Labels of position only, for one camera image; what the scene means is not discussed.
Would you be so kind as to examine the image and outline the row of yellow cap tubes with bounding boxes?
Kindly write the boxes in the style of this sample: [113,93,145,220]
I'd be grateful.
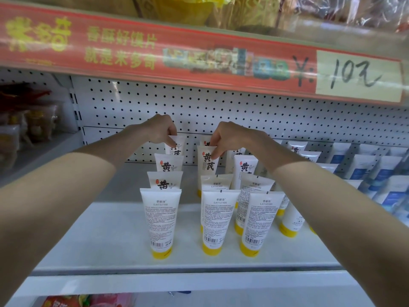
[139,139,322,260]

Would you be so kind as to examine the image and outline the brown wrapped goods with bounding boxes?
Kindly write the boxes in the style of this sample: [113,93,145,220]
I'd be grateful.
[0,84,60,171]

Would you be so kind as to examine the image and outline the red yellow snack packet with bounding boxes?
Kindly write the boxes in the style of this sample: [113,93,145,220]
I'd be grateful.
[41,295,81,307]

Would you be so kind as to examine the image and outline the person's right forearm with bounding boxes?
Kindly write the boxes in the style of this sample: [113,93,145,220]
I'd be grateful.
[265,137,409,307]

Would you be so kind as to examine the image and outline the white paper price tag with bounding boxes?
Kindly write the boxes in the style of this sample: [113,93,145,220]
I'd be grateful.
[315,50,403,103]

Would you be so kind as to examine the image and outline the red shelf label strip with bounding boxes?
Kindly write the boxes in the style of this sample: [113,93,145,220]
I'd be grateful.
[0,3,405,106]

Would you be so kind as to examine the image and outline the group of blue-labelled white tubes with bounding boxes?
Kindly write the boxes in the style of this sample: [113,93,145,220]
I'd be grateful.
[316,142,409,227]

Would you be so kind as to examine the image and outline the person's left hand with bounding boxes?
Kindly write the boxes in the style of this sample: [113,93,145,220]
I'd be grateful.
[140,114,179,147]

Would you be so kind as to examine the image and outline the person's right hand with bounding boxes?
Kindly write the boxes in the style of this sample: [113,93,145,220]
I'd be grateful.
[209,121,272,160]

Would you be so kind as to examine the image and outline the pink snack bag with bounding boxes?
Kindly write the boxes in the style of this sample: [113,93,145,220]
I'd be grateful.
[89,293,133,307]

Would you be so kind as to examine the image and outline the person's left forearm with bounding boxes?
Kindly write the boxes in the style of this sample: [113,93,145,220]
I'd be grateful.
[0,123,151,307]

